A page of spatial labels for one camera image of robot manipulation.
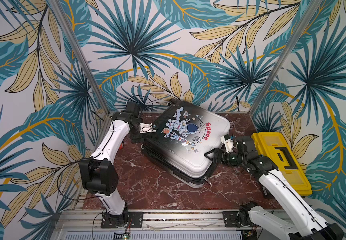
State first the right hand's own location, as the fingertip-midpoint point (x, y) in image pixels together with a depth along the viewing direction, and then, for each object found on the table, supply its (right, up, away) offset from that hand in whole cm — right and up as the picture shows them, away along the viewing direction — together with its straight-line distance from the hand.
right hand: (211, 155), depth 75 cm
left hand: (-39, +12, +10) cm, 41 cm away
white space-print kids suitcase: (-13, +11, +5) cm, 18 cm away
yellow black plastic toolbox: (+36, +4, +7) cm, 37 cm away
